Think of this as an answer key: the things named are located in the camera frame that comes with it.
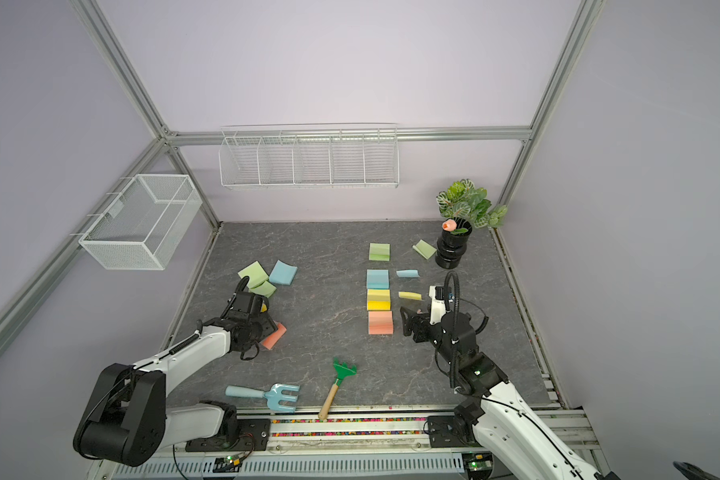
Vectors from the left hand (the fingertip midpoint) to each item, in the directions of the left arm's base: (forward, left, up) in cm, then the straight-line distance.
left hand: (266, 330), depth 90 cm
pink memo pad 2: (-3, -2, -1) cm, 4 cm away
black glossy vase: (+22, -61, +9) cm, 66 cm away
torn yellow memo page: (+10, -46, -2) cm, 47 cm away
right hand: (-3, -44, +14) cm, 46 cm away
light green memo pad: (+23, +8, -1) cm, 24 cm away
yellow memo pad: (+8, -35, 0) cm, 36 cm away
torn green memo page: (+29, -55, -2) cm, 62 cm away
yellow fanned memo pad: (-1, -4, +16) cm, 17 cm away
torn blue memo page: (+20, -47, -4) cm, 51 cm away
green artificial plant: (+27, -63, +24) cm, 72 cm away
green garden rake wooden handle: (-13, -23, -2) cm, 26 cm away
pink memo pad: (0, -35, 0) cm, 35 cm away
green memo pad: (+28, -37, 0) cm, 47 cm away
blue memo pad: (+17, -35, -1) cm, 39 cm away
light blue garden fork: (-18, -5, -1) cm, 19 cm away
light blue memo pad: (+22, -2, -1) cm, 22 cm away
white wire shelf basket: (+50, -24, +26) cm, 62 cm away
